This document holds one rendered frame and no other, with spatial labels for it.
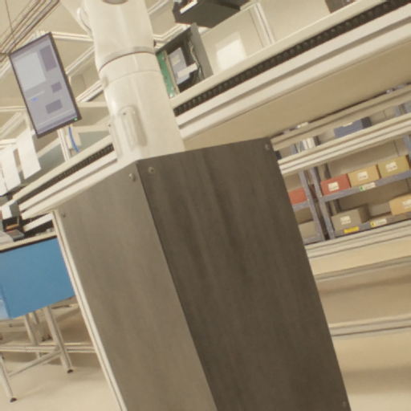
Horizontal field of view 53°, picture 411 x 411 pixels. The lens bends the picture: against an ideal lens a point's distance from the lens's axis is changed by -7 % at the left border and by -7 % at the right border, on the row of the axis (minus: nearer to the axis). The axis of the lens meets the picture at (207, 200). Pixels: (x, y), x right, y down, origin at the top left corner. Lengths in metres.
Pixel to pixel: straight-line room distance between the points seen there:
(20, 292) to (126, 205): 1.93
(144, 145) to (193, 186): 0.12
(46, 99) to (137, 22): 1.81
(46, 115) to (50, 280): 0.90
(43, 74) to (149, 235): 2.03
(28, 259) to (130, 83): 1.91
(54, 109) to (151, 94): 1.82
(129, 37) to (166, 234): 0.31
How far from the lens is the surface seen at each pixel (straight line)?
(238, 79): 0.76
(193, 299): 0.49
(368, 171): 4.66
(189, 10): 1.61
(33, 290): 2.45
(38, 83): 2.48
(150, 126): 0.61
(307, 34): 0.71
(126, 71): 0.64
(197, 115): 0.81
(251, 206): 0.58
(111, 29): 0.67
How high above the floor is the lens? 0.77
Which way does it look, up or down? 2 degrees up
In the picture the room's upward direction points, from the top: 18 degrees counter-clockwise
